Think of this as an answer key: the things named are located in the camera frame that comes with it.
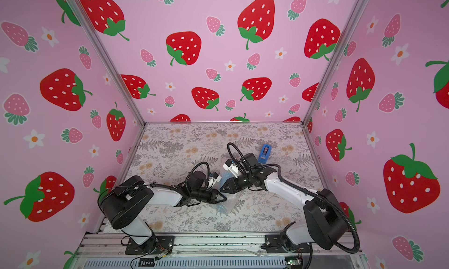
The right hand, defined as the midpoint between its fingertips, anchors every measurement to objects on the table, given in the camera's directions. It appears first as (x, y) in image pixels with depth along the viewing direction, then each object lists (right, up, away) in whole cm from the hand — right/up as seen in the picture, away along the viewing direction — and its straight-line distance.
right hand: (222, 192), depth 77 cm
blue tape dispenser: (+24, +15, +23) cm, 37 cm away
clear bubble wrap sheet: (+6, -8, +6) cm, 12 cm away
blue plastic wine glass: (0, +4, +7) cm, 8 cm away
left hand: (+2, -6, +7) cm, 9 cm away
